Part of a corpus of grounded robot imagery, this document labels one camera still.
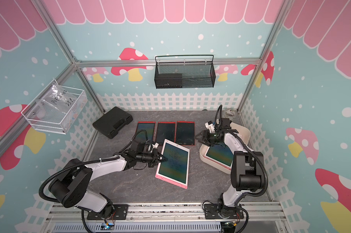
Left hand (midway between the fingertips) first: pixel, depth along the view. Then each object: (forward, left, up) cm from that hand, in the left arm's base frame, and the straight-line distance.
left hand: (167, 161), depth 81 cm
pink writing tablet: (+10, -34, -10) cm, 37 cm away
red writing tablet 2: (+27, -10, -10) cm, 30 cm away
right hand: (+14, -17, +3) cm, 22 cm away
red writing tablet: (+30, +4, -12) cm, 33 cm away
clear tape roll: (+45, -47, -8) cm, 66 cm away
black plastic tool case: (+31, +45, -6) cm, 55 cm away
